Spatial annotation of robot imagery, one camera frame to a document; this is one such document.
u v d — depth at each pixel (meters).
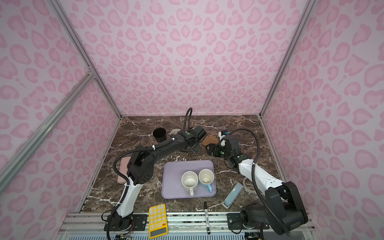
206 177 0.86
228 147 0.68
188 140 0.68
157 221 0.73
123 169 0.88
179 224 0.73
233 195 0.77
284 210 0.41
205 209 0.76
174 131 0.99
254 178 0.48
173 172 0.90
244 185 0.83
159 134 0.94
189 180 0.86
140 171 0.54
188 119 1.21
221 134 0.79
